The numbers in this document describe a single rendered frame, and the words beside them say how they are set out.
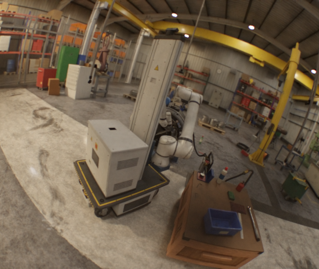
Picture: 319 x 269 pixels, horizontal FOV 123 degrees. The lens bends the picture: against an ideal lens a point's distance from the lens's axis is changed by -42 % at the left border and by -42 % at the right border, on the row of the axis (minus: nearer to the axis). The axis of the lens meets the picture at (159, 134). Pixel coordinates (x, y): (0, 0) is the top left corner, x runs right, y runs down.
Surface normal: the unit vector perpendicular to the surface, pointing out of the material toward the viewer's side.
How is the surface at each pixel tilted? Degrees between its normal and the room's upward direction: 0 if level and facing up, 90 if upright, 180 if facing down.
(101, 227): 0
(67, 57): 90
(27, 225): 0
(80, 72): 90
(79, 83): 90
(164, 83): 90
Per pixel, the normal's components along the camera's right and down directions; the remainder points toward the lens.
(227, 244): 0.29, -0.89
